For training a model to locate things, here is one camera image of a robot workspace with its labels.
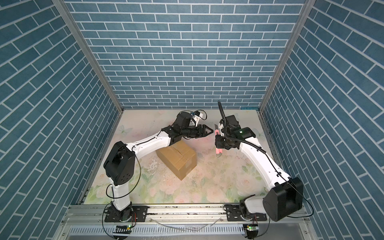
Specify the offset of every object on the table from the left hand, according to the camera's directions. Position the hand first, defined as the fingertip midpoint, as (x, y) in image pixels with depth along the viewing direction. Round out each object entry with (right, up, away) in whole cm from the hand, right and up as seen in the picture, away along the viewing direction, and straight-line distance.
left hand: (211, 132), depth 82 cm
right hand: (+3, -5, -1) cm, 6 cm away
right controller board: (+20, -49, -8) cm, 53 cm away
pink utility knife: (+4, -9, -4) cm, 11 cm away
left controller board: (-44, -47, -10) cm, 65 cm away
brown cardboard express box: (-17, -13, -6) cm, 22 cm away
